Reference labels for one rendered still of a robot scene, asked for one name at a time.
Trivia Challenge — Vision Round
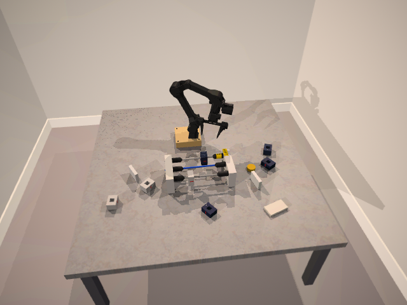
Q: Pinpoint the yellow round disc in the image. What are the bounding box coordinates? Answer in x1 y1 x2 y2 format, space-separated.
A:
247 164 256 172

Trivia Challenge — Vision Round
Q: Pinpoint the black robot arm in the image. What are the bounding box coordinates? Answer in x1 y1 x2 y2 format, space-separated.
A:
169 79 233 139

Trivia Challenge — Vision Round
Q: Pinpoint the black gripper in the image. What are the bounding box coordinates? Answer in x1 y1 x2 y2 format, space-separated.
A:
197 110 228 138

